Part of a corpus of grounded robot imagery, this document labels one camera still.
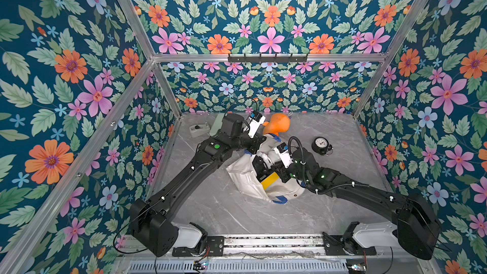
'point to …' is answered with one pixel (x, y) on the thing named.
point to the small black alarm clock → (321, 146)
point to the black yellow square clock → (266, 176)
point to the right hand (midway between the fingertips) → (277, 160)
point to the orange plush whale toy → (278, 123)
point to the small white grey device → (196, 130)
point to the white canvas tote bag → (272, 189)
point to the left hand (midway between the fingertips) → (267, 136)
